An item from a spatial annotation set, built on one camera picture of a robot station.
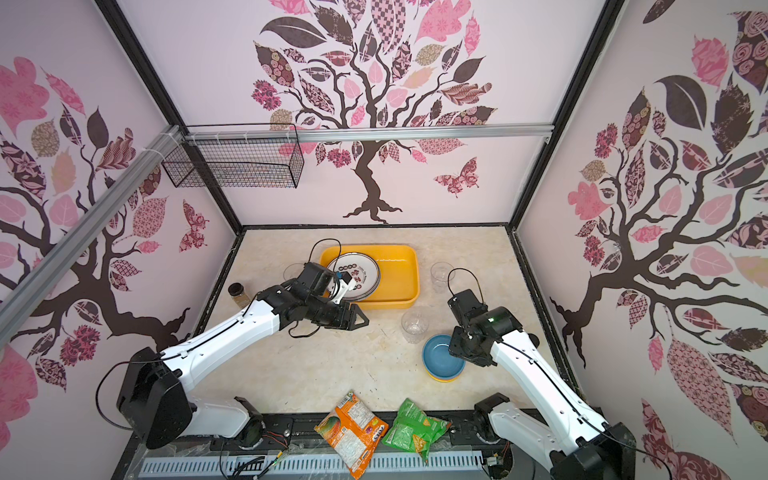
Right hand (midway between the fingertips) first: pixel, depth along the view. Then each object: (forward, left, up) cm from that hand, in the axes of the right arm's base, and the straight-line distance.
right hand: (460, 348), depth 77 cm
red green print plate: (+32, +29, -7) cm, 44 cm away
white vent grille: (-24, +40, -10) cm, 47 cm away
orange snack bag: (-18, +28, -7) cm, 34 cm away
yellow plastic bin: (+35, +16, -10) cm, 39 cm away
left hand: (+5, +27, +4) cm, 28 cm away
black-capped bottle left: (+19, +67, -1) cm, 69 cm away
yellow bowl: (-6, +5, -7) cm, 11 cm away
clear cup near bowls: (+11, +11, -7) cm, 17 cm away
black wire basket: (+56, +68, +24) cm, 91 cm away
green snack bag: (-18, +13, -4) cm, 23 cm away
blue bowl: (-2, +6, -5) cm, 8 cm away
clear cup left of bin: (+29, +52, -4) cm, 60 cm away
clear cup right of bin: (+29, +1, -7) cm, 30 cm away
